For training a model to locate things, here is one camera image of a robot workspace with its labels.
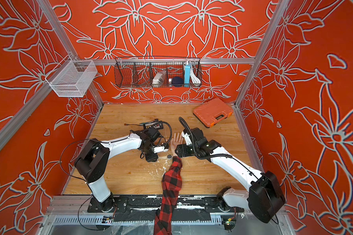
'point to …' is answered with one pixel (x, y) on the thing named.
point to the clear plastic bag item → (159, 78)
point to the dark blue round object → (177, 81)
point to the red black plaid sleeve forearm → (171, 183)
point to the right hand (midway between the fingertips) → (178, 150)
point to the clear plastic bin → (71, 78)
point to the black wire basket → (139, 72)
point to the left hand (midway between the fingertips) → (155, 155)
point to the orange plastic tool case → (212, 112)
